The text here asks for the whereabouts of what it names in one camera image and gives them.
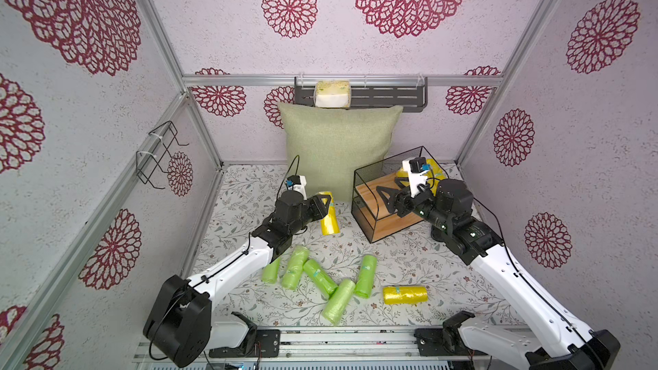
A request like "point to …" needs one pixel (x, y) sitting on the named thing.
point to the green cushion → (337, 150)
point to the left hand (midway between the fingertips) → (328, 200)
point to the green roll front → (337, 301)
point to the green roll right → (367, 275)
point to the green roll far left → (270, 271)
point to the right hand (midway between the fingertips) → (386, 181)
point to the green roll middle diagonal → (313, 267)
